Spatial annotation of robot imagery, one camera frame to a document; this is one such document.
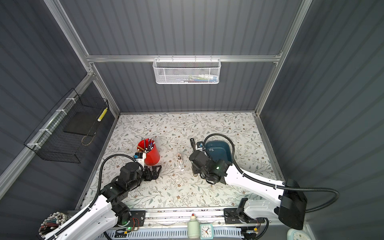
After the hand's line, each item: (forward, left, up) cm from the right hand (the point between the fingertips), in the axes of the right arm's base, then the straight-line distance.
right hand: (197, 163), depth 79 cm
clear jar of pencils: (-27, +58, +4) cm, 64 cm away
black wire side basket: (+7, +65, +16) cm, 68 cm away
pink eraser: (+6, +10, -11) cm, 16 cm away
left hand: (-1, +23, -3) cm, 23 cm away
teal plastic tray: (+16, -14, -14) cm, 26 cm away
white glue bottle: (-28, +2, -6) cm, 29 cm away
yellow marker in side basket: (+19, +52, +16) cm, 58 cm away
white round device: (-30, -46, -11) cm, 56 cm away
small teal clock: (-29, -4, -11) cm, 31 cm away
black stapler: (+18, +3, -11) cm, 22 cm away
